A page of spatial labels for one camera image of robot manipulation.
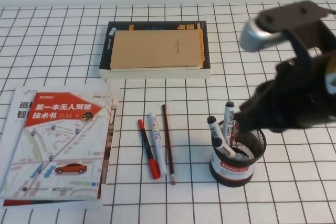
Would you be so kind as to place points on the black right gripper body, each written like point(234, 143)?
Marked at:
point(296, 100)

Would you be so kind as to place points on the thick black cover book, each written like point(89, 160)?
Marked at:
point(105, 69)

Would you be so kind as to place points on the tall black cap marker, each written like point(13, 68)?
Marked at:
point(228, 121)

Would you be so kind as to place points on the black mesh pen holder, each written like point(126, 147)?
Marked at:
point(249, 148)

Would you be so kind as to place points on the red clip pen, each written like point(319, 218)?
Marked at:
point(235, 131)

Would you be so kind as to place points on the short black cap marker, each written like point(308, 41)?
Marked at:
point(222, 147)

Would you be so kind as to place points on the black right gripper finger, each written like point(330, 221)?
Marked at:
point(250, 106)
point(249, 120)

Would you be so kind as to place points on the white paint marker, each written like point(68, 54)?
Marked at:
point(158, 145)

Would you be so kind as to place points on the white book underneath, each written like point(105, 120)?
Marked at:
point(18, 112)

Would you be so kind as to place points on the dark red pencil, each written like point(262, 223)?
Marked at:
point(168, 145)

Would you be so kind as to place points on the orange driverless car book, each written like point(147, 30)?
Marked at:
point(60, 151)

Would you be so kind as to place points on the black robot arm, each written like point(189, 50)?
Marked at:
point(304, 58)

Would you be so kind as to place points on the left black cap marker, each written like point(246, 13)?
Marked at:
point(215, 128)

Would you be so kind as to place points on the red and black marker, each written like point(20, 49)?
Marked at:
point(153, 165)

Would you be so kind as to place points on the tan kraft notebook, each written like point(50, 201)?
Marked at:
point(156, 49)

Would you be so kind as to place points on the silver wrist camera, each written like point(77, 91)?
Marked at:
point(299, 22)

